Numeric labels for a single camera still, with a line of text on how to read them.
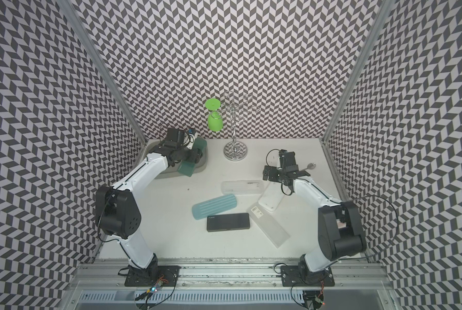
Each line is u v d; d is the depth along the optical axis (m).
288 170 0.69
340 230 0.45
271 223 0.88
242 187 0.99
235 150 1.12
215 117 1.01
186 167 0.86
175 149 0.70
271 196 0.93
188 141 0.79
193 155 0.81
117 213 0.47
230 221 0.87
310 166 1.04
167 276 0.73
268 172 0.83
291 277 0.72
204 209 0.87
